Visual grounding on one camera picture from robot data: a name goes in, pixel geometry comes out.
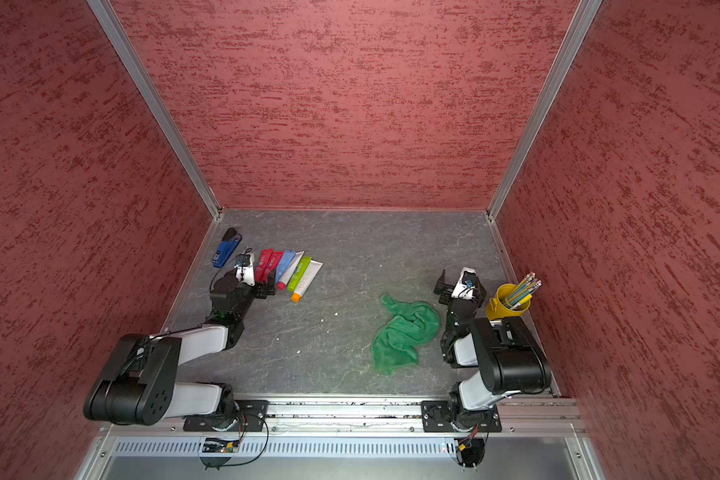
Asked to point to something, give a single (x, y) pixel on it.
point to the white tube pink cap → (289, 270)
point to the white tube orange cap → (309, 274)
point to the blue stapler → (230, 242)
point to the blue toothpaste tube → (284, 262)
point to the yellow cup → (496, 309)
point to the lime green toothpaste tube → (300, 271)
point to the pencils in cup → (523, 292)
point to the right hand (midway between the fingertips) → (458, 277)
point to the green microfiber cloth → (395, 343)
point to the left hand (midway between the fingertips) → (260, 272)
